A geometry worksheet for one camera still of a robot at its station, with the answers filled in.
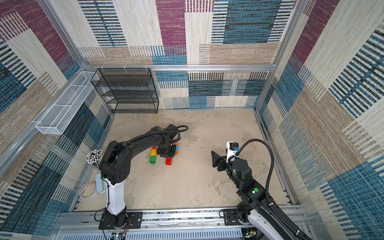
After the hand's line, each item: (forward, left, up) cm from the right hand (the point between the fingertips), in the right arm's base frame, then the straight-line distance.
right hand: (220, 153), depth 77 cm
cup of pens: (-2, +62, +2) cm, 62 cm away
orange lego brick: (+8, +23, -3) cm, 25 cm away
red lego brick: (+3, +29, -14) cm, 32 cm away
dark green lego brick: (+6, +39, -17) cm, 43 cm away
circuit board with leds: (-32, -12, -19) cm, 39 cm away
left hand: (+7, +27, -15) cm, 31 cm away
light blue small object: (-11, +64, -14) cm, 66 cm away
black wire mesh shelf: (+52, +62, 0) cm, 81 cm away
